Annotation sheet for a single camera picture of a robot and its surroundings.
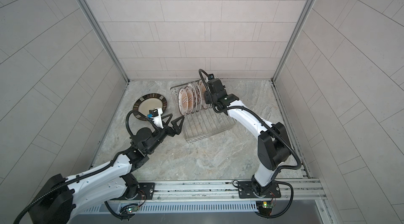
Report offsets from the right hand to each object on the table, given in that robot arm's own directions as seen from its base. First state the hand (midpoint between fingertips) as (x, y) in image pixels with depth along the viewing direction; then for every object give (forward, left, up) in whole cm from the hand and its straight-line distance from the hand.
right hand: (208, 92), depth 87 cm
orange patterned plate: (+8, +3, -6) cm, 10 cm away
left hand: (-16, +13, +3) cm, 21 cm away
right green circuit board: (-51, -22, -20) cm, 59 cm away
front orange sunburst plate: (+3, +16, -10) cm, 19 cm away
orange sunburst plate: (0, +10, -6) cm, 12 cm away
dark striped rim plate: (+8, +40, -16) cm, 44 cm away
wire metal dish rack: (-11, +7, -17) cm, 21 cm away
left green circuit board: (-49, +34, -15) cm, 62 cm away
